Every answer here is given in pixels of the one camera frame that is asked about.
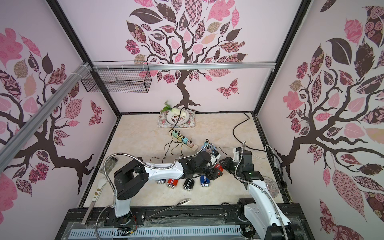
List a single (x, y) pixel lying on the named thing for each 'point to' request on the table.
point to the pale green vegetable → (178, 111)
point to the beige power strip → (179, 137)
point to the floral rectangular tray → (162, 122)
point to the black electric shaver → (188, 184)
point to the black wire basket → (120, 77)
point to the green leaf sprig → (167, 108)
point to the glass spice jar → (109, 166)
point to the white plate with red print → (172, 118)
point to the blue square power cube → (209, 149)
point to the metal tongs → (146, 222)
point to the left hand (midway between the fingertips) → (219, 173)
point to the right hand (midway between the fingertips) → (221, 160)
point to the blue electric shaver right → (204, 181)
